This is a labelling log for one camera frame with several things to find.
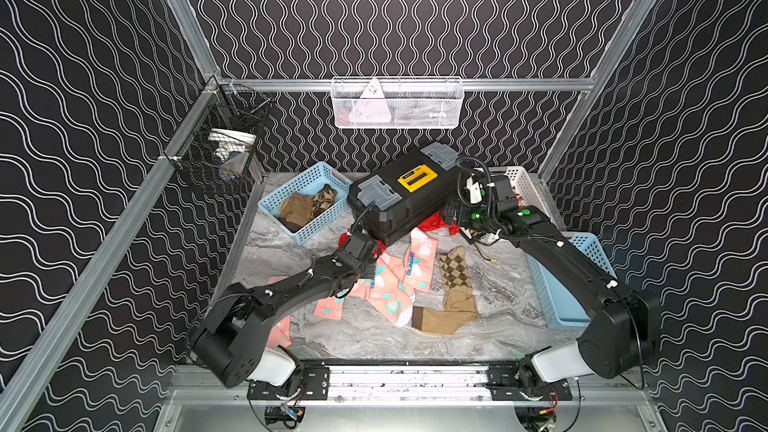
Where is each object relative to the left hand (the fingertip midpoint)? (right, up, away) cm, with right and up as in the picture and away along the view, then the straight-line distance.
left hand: (366, 257), depth 89 cm
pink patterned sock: (+18, 0, +9) cm, 20 cm away
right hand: (+25, +14, -5) cm, 29 cm away
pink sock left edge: (-23, -19, -7) cm, 31 cm away
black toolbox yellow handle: (+12, +19, +2) cm, 22 cm away
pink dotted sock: (+6, -9, -1) cm, 11 cm away
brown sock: (-24, +14, +11) cm, 30 cm away
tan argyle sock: (-16, +18, +17) cm, 30 cm away
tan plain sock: (+28, -13, -1) cm, 30 cm away
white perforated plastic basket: (+58, +21, +24) cm, 66 cm away
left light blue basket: (-24, +24, +27) cm, 43 cm away
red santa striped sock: (+4, +2, +6) cm, 7 cm away
